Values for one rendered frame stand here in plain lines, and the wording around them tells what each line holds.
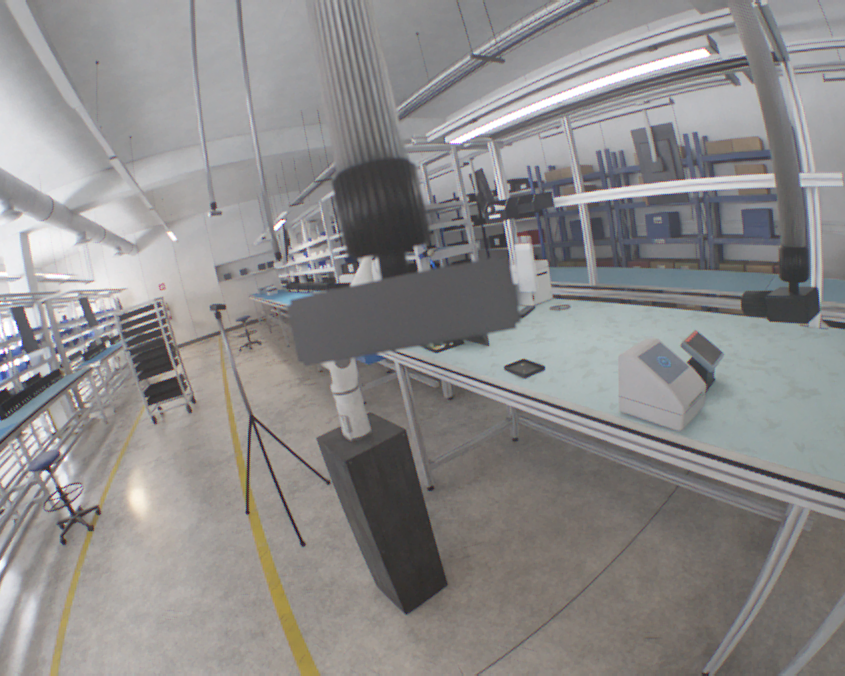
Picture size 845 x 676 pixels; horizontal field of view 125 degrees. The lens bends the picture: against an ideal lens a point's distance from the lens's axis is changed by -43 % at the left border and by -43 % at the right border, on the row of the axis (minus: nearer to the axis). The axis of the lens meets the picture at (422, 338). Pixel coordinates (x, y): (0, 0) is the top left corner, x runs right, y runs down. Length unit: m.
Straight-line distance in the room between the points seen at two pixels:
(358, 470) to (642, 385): 0.87
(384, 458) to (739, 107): 4.93
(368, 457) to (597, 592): 1.12
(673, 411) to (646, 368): 0.11
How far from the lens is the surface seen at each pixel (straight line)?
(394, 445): 1.30
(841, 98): 5.09
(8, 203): 5.06
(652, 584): 1.82
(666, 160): 2.91
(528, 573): 1.85
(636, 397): 0.87
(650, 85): 1.70
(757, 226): 4.59
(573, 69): 1.37
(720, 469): 0.88
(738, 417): 0.93
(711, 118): 5.20
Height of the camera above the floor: 1.46
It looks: 15 degrees down
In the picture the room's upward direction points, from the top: 12 degrees counter-clockwise
